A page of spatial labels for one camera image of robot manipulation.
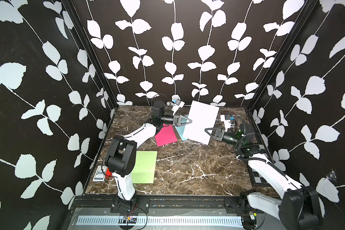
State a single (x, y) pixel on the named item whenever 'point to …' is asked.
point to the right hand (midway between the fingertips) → (205, 130)
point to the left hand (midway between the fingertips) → (191, 121)
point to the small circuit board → (127, 220)
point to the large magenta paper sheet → (166, 135)
